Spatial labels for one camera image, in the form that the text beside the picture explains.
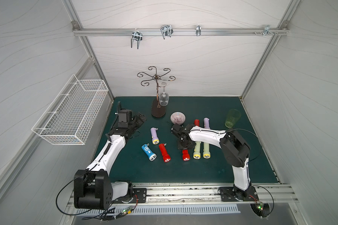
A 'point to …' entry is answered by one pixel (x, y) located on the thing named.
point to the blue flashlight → (151, 156)
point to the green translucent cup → (233, 116)
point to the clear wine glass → (164, 97)
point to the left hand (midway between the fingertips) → (141, 119)
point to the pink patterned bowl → (178, 117)
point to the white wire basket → (73, 114)
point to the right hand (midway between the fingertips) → (182, 146)
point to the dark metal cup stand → (157, 110)
